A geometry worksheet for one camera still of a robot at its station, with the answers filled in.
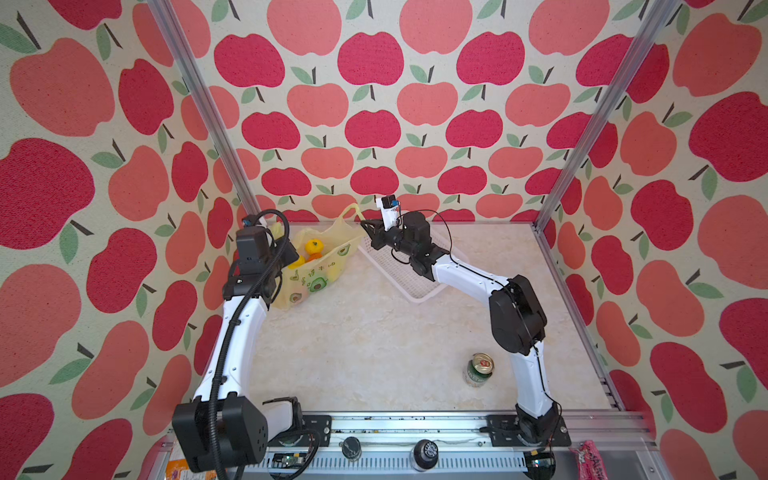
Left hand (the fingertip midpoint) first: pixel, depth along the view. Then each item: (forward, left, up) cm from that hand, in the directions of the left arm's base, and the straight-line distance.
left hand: (294, 242), depth 79 cm
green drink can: (-28, -48, -18) cm, 59 cm away
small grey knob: (-45, -16, -18) cm, 51 cm away
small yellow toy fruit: (+16, +1, -20) cm, 26 cm away
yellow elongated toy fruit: (-8, -4, +3) cm, 10 cm away
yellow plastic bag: (-1, 0, -16) cm, 16 cm away
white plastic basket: (+3, -35, -26) cm, 44 cm away
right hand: (+9, -20, -1) cm, 22 cm away
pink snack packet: (-48, -72, -26) cm, 90 cm away
